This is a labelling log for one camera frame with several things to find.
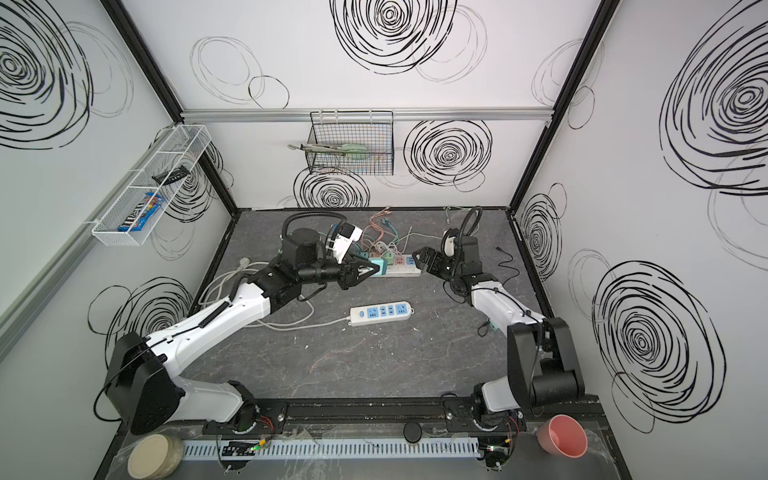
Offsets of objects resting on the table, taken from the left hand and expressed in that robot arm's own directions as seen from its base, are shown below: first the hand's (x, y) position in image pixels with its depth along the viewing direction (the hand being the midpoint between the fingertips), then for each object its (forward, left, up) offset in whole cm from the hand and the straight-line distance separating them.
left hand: (378, 268), depth 71 cm
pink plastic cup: (-30, -45, -25) cm, 59 cm away
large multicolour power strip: (+16, -7, -24) cm, 29 cm away
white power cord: (+16, +48, -25) cm, 56 cm away
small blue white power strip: (-1, 0, -24) cm, 24 cm away
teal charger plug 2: (-2, -33, -26) cm, 42 cm away
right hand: (+13, -12, -13) cm, 22 cm away
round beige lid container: (-37, +48, -21) cm, 64 cm away
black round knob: (-31, -9, -16) cm, 36 cm away
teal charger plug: (+1, -1, +1) cm, 2 cm away
